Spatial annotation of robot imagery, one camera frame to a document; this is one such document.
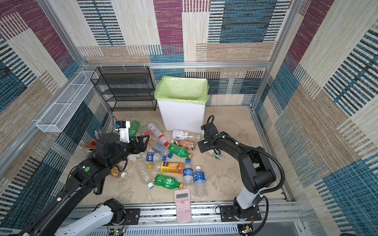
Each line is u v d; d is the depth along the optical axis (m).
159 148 0.92
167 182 0.78
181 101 0.81
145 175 0.86
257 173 0.46
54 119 0.70
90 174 0.45
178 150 0.95
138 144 0.60
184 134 0.97
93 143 0.88
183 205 0.76
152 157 0.89
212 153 0.93
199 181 0.81
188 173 0.83
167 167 0.84
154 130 1.01
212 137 0.69
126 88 1.09
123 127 0.58
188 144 0.94
